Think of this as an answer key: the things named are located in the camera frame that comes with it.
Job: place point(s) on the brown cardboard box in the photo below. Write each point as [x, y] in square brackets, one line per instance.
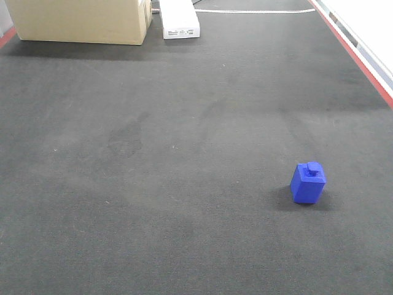
[80, 21]

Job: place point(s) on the blue plastic box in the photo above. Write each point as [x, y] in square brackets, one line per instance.
[307, 190]

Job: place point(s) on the long white carton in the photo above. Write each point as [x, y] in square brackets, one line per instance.
[181, 21]

